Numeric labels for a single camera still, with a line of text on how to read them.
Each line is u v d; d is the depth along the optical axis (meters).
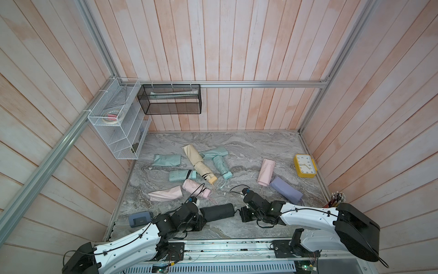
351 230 0.43
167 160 1.04
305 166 1.00
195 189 0.90
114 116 0.74
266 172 0.96
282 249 0.73
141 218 0.81
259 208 0.65
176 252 0.73
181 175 0.95
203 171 0.97
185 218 0.62
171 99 0.88
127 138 0.78
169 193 0.88
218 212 0.82
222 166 0.98
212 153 1.05
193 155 1.04
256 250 0.75
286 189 0.91
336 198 0.73
